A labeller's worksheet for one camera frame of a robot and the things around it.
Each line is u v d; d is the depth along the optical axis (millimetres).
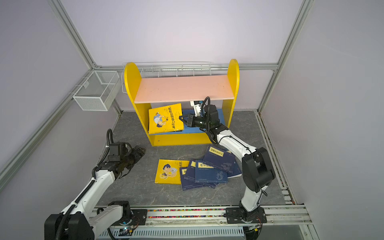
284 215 767
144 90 766
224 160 903
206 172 848
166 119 812
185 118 772
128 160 716
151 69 935
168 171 888
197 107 740
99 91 981
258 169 470
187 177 832
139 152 769
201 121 719
